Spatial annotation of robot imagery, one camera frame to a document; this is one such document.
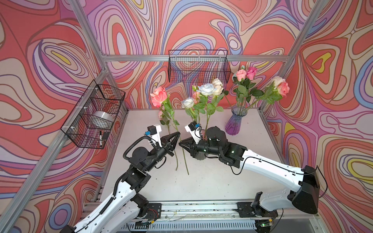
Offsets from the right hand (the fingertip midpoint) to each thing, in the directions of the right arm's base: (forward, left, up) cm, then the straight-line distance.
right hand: (181, 146), depth 68 cm
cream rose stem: (+19, -18, +8) cm, 27 cm away
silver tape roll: (+12, +39, +7) cm, 42 cm away
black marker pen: (+7, +41, 0) cm, 41 cm away
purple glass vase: (+25, -35, -18) cm, 46 cm away
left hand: (+2, 0, +8) cm, 8 cm away
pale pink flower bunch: (+40, +14, -24) cm, 49 cm away
